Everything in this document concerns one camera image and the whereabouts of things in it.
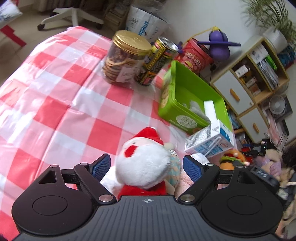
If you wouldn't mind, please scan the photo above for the teal patterned plush toy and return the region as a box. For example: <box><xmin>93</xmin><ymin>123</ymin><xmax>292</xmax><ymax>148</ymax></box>
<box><xmin>165</xmin><ymin>149</ymin><xmax>181</xmax><ymax>195</ymax></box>

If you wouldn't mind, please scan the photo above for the blue white milk carton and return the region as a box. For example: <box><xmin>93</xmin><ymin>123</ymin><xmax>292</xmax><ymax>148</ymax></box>
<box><xmin>185</xmin><ymin>120</ymin><xmax>235</xmax><ymax>158</ymax></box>

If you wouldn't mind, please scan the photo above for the santa claus plush toy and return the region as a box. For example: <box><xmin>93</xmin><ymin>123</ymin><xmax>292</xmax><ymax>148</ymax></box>
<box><xmin>100</xmin><ymin>126</ymin><xmax>176</xmax><ymax>200</ymax></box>

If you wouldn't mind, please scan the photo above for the white desk fan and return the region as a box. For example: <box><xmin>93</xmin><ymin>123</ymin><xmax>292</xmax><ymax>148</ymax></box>
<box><xmin>268</xmin><ymin>95</ymin><xmax>285</xmax><ymax>115</ymax></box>

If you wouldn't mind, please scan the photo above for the green plastic bin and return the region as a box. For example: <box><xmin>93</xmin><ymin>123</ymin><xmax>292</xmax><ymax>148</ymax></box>
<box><xmin>158</xmin><ymin>61</ymin><xmax>231</xmax><ymax>135</ymax></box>

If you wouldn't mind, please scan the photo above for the red white checkered tablecloth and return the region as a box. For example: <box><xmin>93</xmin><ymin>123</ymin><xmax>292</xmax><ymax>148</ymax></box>
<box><xmin>1</xmin><ymin>27</ymin><xmax>186</xmax><ymax>240</ymax></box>

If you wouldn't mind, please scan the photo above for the wooden shelf cabinet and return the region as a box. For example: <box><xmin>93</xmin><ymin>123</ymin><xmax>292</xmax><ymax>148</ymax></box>
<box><xmin>210</xmin><ymin>36</ymin><xmax>290</xmax><ymax>143</ymax></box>

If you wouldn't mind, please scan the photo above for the cookie jar gold lid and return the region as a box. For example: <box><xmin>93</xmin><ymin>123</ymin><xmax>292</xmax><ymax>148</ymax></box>
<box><xmin>102</xmin><ymin>30</ymin><xmax>152</xmax><ymax>85</ymax></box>

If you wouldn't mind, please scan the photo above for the red chips bucket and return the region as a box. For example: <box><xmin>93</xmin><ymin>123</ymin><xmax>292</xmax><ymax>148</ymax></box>
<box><xmin>175</xmin><ymin>38</ymin><xmax>214</xmax><ymax>74</ymax></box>

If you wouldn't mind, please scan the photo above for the purple hopper ball toy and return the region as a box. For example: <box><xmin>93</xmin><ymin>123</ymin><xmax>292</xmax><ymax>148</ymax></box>
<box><xmin>197</xmin><ymin>29</ymin><xmax>241</xmax><ymax>62</ymax></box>

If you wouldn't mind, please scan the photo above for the black yellow drink can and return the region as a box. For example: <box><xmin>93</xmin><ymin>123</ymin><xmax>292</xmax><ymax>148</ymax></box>
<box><xmin>134</xmin><ymin>37</ymin><xmax>179</xmax><ymax>86</ymax></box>

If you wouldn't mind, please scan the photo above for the white paper shopping bag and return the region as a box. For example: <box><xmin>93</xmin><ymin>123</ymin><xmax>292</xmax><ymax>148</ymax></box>
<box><xmin>125</xmin><ymin>5</ymin><xmax>169</xmax><ymax>43</ymax></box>

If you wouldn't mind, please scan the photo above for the potted green plant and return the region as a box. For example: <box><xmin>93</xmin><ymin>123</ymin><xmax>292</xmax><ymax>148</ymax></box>
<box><xmin>242</xmin><ymin>0</ymin><xmax>295</xmax><ymax>48</ymax></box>

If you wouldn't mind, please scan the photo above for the white office chair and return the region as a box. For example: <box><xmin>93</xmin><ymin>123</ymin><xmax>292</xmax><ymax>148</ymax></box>
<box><xmin>37</xmin><ymin>1</ymin><xmax>104</xmax><ymax>31</ymax></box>

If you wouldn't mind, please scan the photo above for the red plastic chair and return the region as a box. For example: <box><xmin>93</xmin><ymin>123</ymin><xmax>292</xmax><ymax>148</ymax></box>
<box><xmin>1</xmin><ymin>25</ymin><xmax>26</xmax><ymax>47</ymax></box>

